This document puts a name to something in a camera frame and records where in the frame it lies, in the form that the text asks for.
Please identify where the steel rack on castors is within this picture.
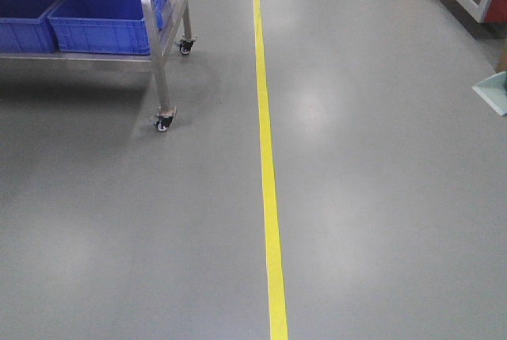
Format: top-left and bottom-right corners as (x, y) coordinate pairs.
(0, 0), (197, 135)

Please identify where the pale green board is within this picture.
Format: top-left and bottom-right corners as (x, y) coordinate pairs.
(471, 71), (507, 117)

